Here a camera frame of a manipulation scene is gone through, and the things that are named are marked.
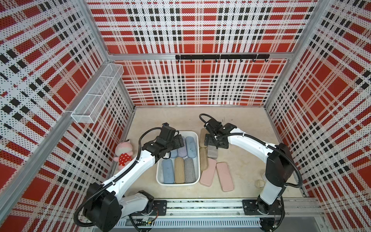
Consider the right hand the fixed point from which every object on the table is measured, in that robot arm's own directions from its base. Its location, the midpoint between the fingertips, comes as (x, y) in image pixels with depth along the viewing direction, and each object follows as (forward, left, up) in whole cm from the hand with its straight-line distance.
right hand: (215, 142), depth 87 cm
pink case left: (-17, +5, -8) cm, 20 cm away
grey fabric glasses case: (-14, +16, -7) cm, 23 cm away
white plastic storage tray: (+9, +12, -4) cm, 15 cm away
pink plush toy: (-5, +57, -4) cm, 57 cm away
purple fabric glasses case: (-3, +20, -7) cm, 22 cm away
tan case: (-15, +22, -6) cm, 27 cm away
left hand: (-1, +22, +5) cm, 22 cm away
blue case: (-3, +26, -8) cm, 28 cm away
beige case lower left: (-8, +7, -6) cm, 12 cm away
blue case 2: (-18, +28, -8) cm, 34 cm away
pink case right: (-17, -5, -10) cm, 20 cm away
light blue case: (+4, +16, -8) cm, 18 cm away
